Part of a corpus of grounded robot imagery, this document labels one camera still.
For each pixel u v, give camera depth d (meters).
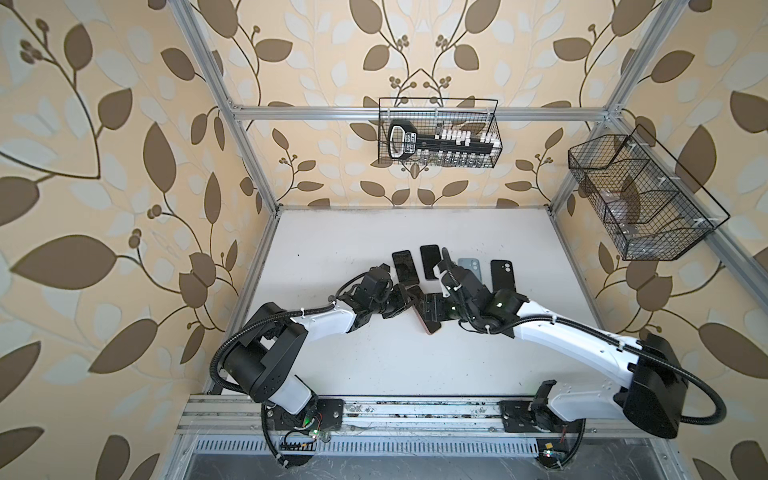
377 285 0.70
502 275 1.02
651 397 0.39
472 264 1.05
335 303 0.60
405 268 1.10
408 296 0.85
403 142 0.84
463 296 0.59
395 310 0.79
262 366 0.44
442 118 0.91
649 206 0.74
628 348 0.43
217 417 0.76
